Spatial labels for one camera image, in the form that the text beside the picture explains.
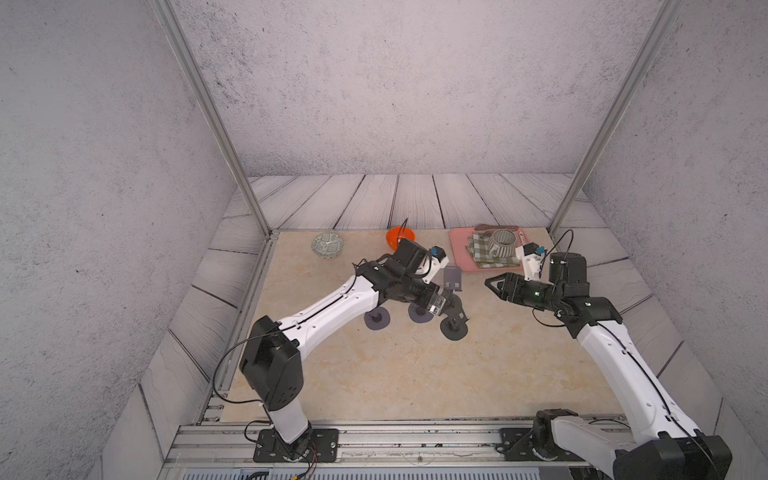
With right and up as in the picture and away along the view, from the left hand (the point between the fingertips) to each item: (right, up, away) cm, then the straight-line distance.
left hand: (445, 296), depth 77 cm
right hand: (+12, +4, -2) cm, 13 cm away
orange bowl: (-12, +19, +37) cm, 43 cm away
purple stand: (+6, +3, +19) cm, 20 cm away
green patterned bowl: (-38, +14, +37) cm, 55 cm away
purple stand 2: (-18, -9, +18) cm, 27 cm away
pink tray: (+12, +10, +37) cm, 40 cm away
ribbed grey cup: (+25, +14, +27) cm, 39 cm away
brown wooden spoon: (+25, +22, +46) cm, 56 cm away
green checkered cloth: (+19, +13, +37) cm, 44 cm away
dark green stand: (+5, -11, +12) cm, 17 cm away
